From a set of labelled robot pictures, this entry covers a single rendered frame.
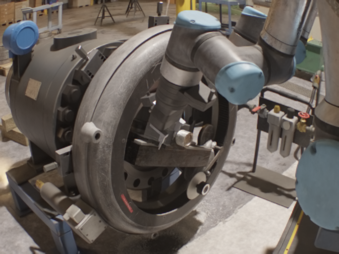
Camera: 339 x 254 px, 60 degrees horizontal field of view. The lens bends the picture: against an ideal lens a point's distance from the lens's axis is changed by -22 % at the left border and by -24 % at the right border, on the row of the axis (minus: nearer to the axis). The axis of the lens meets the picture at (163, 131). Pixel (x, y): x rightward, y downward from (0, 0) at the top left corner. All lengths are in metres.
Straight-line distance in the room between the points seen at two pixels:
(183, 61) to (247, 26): 0.43
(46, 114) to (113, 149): 0.43
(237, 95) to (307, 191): 0.25
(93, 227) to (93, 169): 0.21
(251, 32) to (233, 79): 0.51
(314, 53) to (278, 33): 3.65
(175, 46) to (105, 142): 0.36
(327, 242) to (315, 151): 0.30
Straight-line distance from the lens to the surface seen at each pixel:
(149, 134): 1.04
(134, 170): 1.26
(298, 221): 1.33
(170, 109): 0.81
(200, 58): 0.65
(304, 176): 0.48
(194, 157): 1.25
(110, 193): 1.03
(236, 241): 1.68
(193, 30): 0.68
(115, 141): 0.97
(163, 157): 1.11
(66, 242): 1.52
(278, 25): 0.68
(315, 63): 4.35
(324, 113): 0.46
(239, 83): 0.61
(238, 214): 1.84
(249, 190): 2.02
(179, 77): 0.74
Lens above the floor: 1.15
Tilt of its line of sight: 26 degrees down
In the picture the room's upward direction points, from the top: straight up
